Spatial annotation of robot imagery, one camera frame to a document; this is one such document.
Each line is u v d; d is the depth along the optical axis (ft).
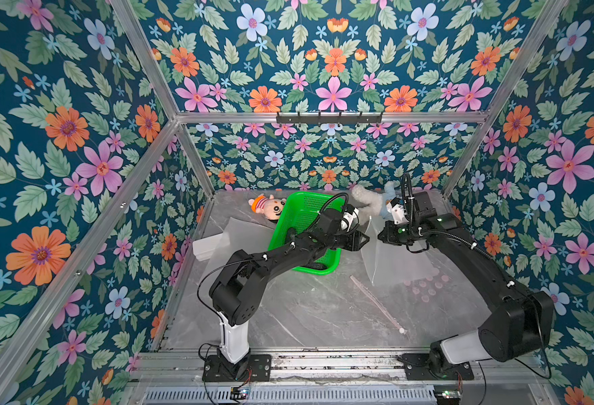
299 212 3.55
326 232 2.26
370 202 3.54
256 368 2.41
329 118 2.99
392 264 2.92
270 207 3.40
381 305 2.76
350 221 2.57
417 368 2.41
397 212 2.48
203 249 3.08
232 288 1.61
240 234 3.16
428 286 2.98
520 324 1.33
